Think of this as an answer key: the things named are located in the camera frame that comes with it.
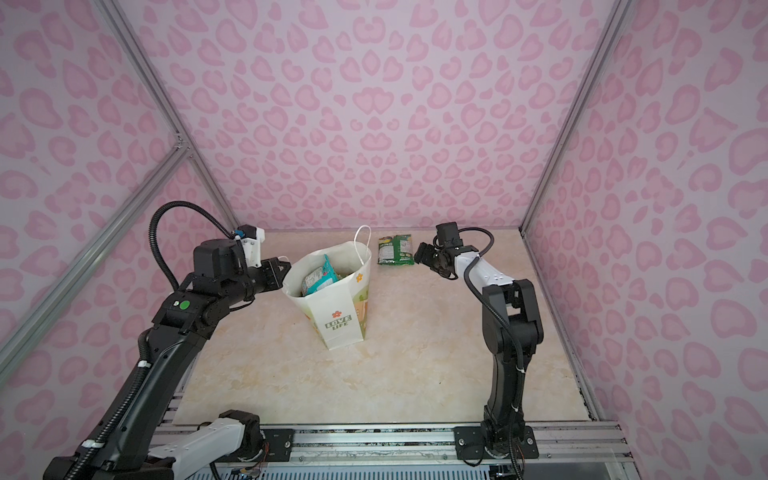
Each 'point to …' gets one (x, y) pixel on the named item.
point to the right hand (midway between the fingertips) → (424, 255)
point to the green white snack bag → (396, 250)
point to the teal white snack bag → (318, 277)
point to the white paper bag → (331, 286)
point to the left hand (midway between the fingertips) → (289, 259)
